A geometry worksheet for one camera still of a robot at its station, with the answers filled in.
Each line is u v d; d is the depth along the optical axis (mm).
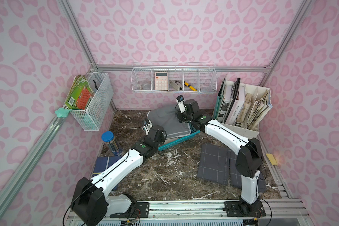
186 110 684
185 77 1031
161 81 951
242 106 926
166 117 858
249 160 483
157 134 607
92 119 731
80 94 728
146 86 991
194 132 905
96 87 879
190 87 977
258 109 906
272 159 954
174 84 999
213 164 885
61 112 623
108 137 800
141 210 730
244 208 640
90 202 390
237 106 918
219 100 895
